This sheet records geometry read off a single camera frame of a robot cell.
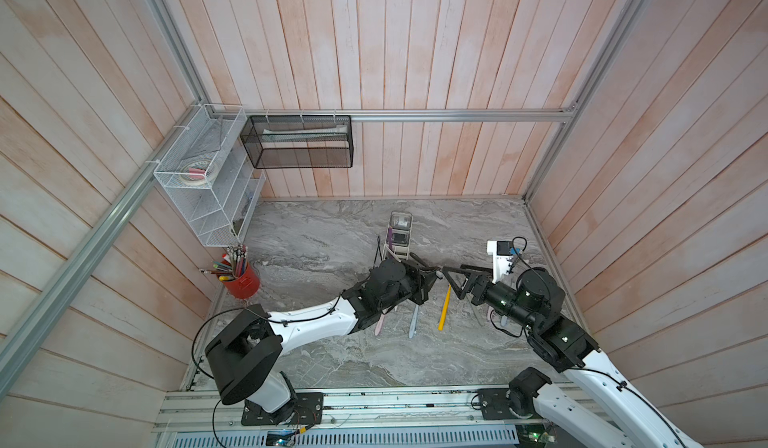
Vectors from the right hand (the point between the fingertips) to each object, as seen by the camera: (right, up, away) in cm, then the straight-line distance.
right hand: (451, 268), depth 68 cm
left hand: (-1, -1, +5) cm, 5 cm away
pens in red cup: (-59, -3, +18) cm, 62 cm away
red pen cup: (-57, -8, +20) cm, 61 cm away
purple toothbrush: (-13, +7, +25) cm, 29 cm away
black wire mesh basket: (-46, +40, +37) cm, 71 cm away
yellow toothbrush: (+4, -15, +22) cm, 27 cm away
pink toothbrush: (-17, -20, +18) cm, 32 cm away
